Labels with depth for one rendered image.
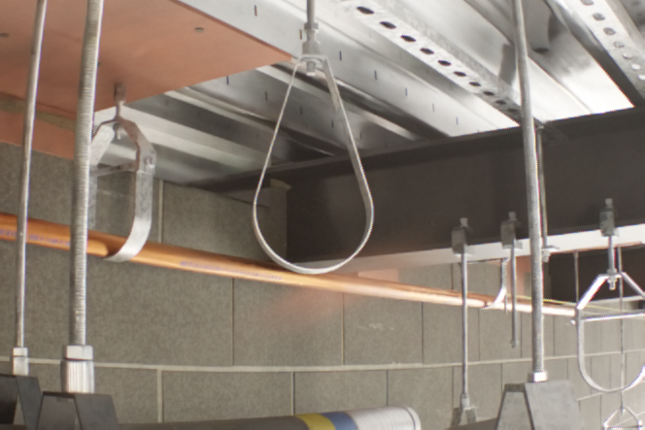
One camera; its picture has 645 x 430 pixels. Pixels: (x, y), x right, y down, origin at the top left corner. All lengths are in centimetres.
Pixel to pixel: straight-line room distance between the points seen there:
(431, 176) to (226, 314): 48
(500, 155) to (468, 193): 10
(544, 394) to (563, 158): 100
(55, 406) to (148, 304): 106
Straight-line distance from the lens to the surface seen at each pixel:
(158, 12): 100
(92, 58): 46
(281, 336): 180
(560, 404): 61
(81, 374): 43
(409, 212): 168
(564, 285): 345
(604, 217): 141
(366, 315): 209
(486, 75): 120
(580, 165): 156
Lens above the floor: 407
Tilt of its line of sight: 13 degrees up
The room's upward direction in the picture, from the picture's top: straight up
